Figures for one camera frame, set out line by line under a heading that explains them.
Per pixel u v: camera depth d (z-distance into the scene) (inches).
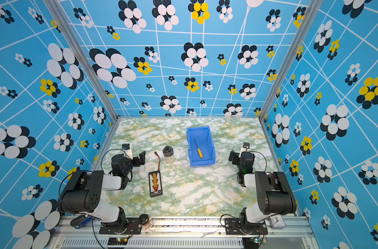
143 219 26.3
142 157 34.4
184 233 28.5
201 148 40.3
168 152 34.9
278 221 28.9
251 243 27.7
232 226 28.5
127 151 31.7
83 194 18.0
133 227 28.6
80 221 28.8
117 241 28.4
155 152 39.3
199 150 39.1
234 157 34.0
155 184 33.5
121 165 28.4
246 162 28.1
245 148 31.7
